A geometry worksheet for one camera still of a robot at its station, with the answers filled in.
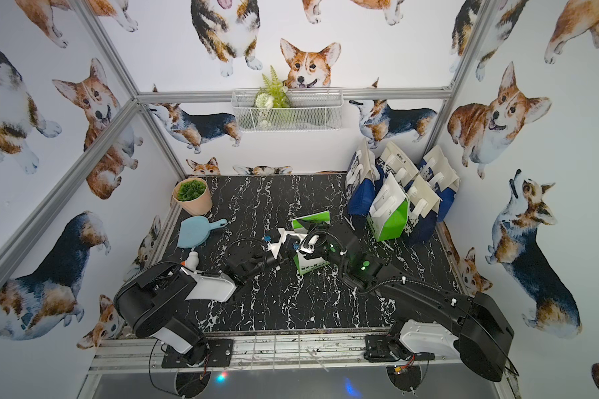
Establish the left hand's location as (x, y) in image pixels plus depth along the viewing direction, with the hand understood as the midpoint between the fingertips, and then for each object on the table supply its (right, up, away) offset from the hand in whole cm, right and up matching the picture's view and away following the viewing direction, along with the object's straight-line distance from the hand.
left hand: (306, 242), depth 78 cm
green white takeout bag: (-2, +5, -5) cm, 7 cm away
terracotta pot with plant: (-47, +15, +24) cm, 55 cm away
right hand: (-2, +7, -6) cm, 10 cm away
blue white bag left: (+20, +22, +16) cm, 34 cm away
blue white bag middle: (+34, +27, +19) cm, 47 cm away
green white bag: (+28, +9, +6) cm, 30 cm away
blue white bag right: (+50, +25, +19) cm, 59 cm away
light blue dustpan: (-47, 0, +24) cm, 53 cm away
